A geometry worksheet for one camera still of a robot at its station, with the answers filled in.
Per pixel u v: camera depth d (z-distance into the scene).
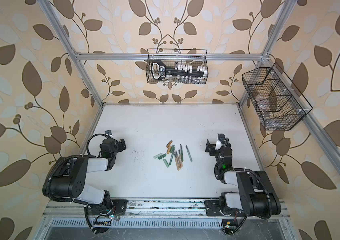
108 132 0.83
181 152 0.94
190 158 0.92
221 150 0.70
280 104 0.72
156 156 0.94
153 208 0.75
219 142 0.77
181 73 0.83
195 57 0.91
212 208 0.73
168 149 0.96
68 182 0.44
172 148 0.96
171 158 0.91
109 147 0.74
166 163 0.89
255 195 0.44
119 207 0.74
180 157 0.92
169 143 0.99
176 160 0.91
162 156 0.93
